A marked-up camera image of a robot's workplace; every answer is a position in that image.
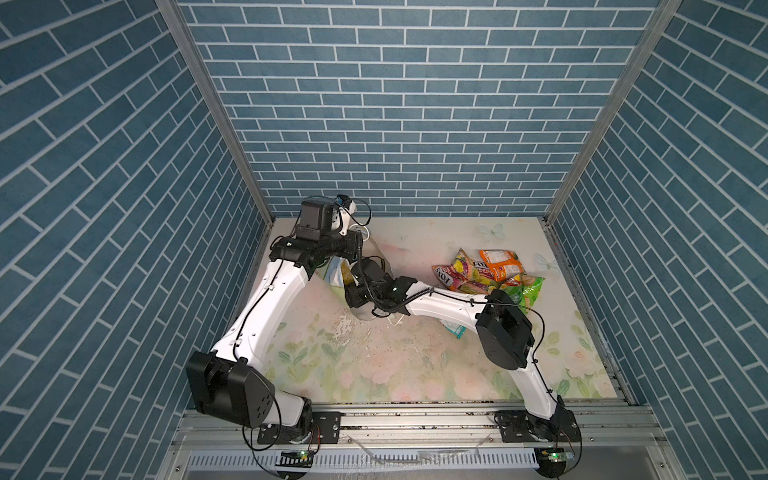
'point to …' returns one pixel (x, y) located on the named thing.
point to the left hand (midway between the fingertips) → (358, 236)
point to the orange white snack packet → (501, 264)
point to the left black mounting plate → (321, 427)
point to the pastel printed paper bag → (336, 271)
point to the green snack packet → (526, 293)
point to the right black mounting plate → (520, 426)
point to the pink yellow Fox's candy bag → (460, 275)
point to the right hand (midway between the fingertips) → (348, 282)
